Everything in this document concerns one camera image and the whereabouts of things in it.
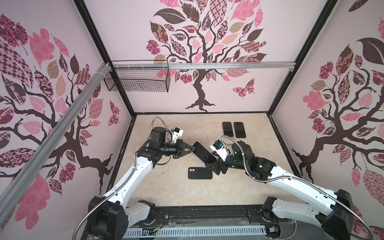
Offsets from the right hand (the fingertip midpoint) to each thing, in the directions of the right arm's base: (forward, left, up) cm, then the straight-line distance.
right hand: (210, 156), depth 72 cm
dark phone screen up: (+32, -26, -20) cm, 46 cm away
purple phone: (+35, -17, -22) cm, 44 cm away
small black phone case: (0, +5, -20) cm, 21 cm away
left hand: (+1, +8, +2) cm, 8 cm away
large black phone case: (+32, -26, -20) cm, 46 cm away
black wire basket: (+52, +43, +14) cm, 69 cm away
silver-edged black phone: (+2, +4, -1) cm, 4 cm away
